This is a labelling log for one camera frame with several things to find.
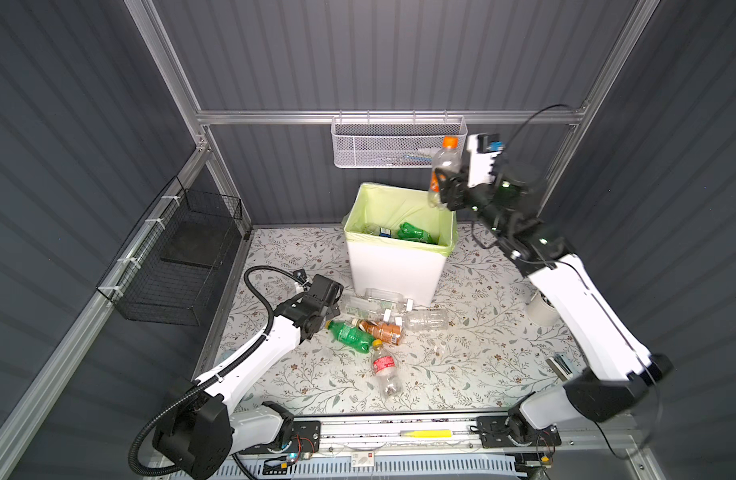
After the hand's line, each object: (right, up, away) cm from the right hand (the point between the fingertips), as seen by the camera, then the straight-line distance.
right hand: (451, 170), depth 62 cm
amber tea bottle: (-12, -41, +24) cm, 49 cm away
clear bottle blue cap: (-16, -9, +37) cm, 41 cm away
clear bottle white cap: (-1, -37, +27) cm, 46 cm away
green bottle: (-23, -41, +23) cm, 53 cm away
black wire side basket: (-67, -22, +11) cm, 71 cm away
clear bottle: (-18, -35, +34) cm, 52 cm away
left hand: (-33, -32, +22) cm, 51 cm away
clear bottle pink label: (-13, -48, +18) cm, 53 cm away
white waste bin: (-8, -17, +14) cm, 23 cm away
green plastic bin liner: (-11, -2, +30) cm, 32 cm away
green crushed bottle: (-5, -10, +33) cm, 35 cm away
